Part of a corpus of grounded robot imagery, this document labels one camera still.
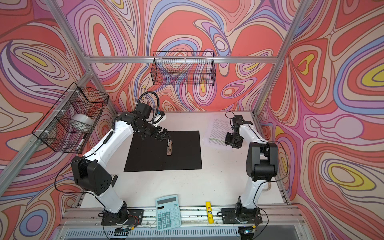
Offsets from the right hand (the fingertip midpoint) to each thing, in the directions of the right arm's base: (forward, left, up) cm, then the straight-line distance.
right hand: (230, 147), depth 94 cm
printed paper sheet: (+18, +6, -5) cm, 20 cm away
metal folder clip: (+3, +40, -3) cm, 40 cm away
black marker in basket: (-10, +79, +21) cm, 82 cm away
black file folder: (-2, +52, -3) cm, 52 cm away
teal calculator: (-36, +37, -3) cm, 52 cm away
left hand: (0, +39, +16) cm, 42 cm away
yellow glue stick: (-36, +17, -3) cm, 39 cm away
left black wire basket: (-2, +83, +29) cm, 87 cm away
